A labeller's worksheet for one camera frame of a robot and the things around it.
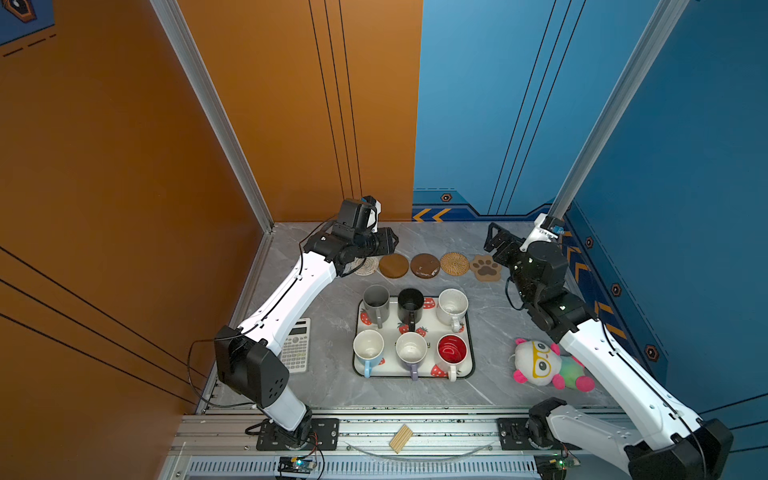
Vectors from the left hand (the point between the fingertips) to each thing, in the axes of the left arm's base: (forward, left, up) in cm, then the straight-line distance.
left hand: (394, 237), depth 79 cm
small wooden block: (-42, -2, -27) cm, 50 cm away
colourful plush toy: (-26, -38, -20) cm, 50 cm away
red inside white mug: (-20, -17, -26) cm, 37 cm away
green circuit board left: (-47, +23, -30) cm, 60 cm away
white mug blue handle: (-20, +7, -27) cm, 34 cm away
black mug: (-7, -5, -25) cm, 26 cm away
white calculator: (-20, +29, -28) cm, 45 cm away
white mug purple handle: (-19, -5, -27) cm, 33 cm away
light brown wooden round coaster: (+11, 0, -26) cm, 29 cm away
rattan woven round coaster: (+13, -22, -28) cm, 38 cm away
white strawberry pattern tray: (-19, -11, -28) cm, 36 cm away
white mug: (-5, -19, -26) cm, 32 cm away
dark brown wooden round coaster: (+11, -11, -26) cm, 31 cm away
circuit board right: (-47, -38, -28) cm, 67 cm away
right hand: (-3, -26, +6) cm, 27 cm away
